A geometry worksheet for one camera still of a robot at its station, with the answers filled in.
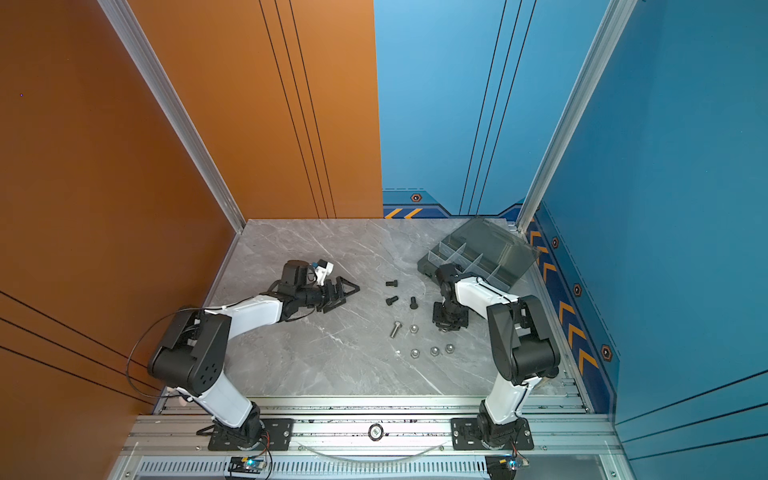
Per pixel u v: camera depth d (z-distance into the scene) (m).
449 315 0.80
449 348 0.87
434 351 0.87
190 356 0.47
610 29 0.71
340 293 0.81
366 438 0.75
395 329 0.91
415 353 0.87
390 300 0.97
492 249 1.12
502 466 0.70
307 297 0.79
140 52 0.75
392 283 1.02
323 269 0.87
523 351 0.48
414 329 0.91
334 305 0.85
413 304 0.96
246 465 0.71
